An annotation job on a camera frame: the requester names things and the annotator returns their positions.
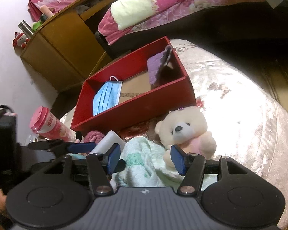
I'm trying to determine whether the bed with dark frame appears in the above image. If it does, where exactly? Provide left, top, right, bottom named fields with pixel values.
left=95, top=0, right=288, bottom=57

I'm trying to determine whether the pink lidded plastic jar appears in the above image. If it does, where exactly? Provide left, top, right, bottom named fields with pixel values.
left=29, top=106, right=76, bottom=142

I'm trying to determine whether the blue surgical face mask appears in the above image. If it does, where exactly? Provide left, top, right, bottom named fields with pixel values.
left=93, top=75, right=123, bottom=116

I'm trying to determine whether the mint green towel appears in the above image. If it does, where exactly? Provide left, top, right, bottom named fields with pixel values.
left=111, top=136, right=218, bottom=192

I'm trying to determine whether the red santa plush toy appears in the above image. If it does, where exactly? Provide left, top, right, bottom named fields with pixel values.
left=12, top=32, right=30, bottom=49

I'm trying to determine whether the purple cloth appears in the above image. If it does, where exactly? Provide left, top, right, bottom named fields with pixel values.
left=147, top=45, right=173, bottom=87

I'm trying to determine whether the steel thermos bottle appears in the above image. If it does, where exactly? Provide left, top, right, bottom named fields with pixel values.
left=18, top=20, right=34, bottom=39

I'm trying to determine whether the pink cylinder bottle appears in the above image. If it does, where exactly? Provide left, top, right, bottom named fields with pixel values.
left=40, top=5, right=53, bottom=18

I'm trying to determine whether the green toy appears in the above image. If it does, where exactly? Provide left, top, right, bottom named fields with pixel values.
left=32, top=21, right=42, bottom=32

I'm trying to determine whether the pink floral quilt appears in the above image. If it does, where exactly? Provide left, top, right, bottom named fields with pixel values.
left=98, top=0, right=264, bottom=45

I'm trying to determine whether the red cardboard box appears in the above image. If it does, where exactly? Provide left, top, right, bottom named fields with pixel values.
left=71, top=37, right=195, bottom=135

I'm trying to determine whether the cream teddy bear plush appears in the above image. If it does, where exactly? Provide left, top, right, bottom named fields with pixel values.
left=154, top=106, right=216, bottom=167

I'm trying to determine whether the beige floral tablecloth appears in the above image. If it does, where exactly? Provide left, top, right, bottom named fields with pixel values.
left=71, top=39, right=288, bottom=229

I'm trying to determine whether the wooden cabinet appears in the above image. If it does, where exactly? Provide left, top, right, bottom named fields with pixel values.
left=21, top=0, right=117, bottom=92

